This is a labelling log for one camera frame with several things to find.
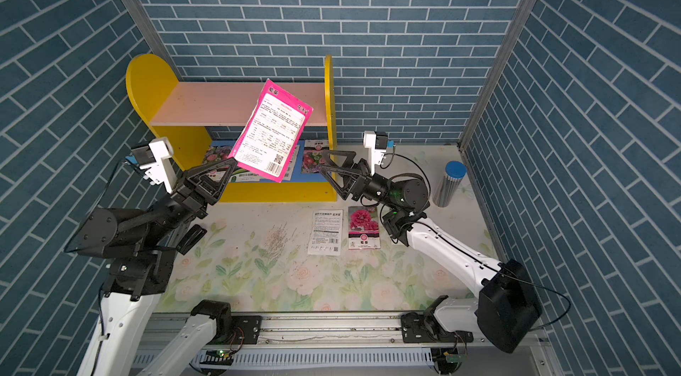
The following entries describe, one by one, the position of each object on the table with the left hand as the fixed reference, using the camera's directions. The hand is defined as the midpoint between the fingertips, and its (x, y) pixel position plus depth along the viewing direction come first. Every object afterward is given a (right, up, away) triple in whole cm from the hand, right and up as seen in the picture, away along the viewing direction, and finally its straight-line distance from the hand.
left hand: (246, 170), depth 46 cm
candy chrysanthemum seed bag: (-33, +6, +52) cm, 62 cm away
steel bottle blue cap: (+53, -1, +41) cm, 67 cm away
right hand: (+14, 0, +8) cm, 16 cm away
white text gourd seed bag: (+9, -24, +45) cm, 52 cm away
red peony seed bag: (+23, -21, +48) cm, 57 cm away
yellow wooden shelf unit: (-39, +17, +51) cm, 66 cm away
